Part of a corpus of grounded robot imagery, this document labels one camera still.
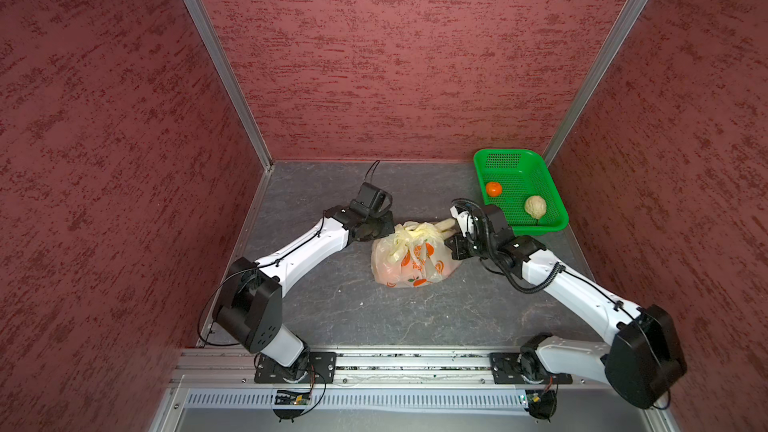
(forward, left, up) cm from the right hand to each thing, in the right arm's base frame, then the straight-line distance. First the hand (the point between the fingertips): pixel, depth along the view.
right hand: (445, 247), depth 82 cm
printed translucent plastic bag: (-1, +8, -2) cm, 9 cm away
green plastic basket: (+34, -36, -11) cm, 50 cm away
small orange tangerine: (+28, -23, -8) cm, 37 cm away
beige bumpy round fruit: (+19, -35, -7) cm, 40 cm away
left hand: (+5, +15, +1) cm, 16 cm away
